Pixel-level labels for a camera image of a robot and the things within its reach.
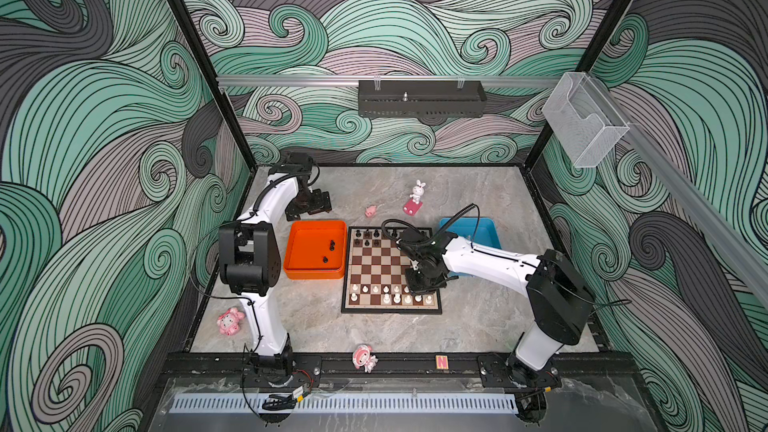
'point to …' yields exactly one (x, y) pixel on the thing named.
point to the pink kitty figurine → (229, 321)
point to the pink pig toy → (370, 211)
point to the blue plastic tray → (485, 233)
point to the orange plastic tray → (315, 250)
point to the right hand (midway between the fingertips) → (414, 293)
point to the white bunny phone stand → (414, 204)
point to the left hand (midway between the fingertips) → (315, 209)
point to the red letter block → (442, 362)
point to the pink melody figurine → (362, 357)
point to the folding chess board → (373, 276)
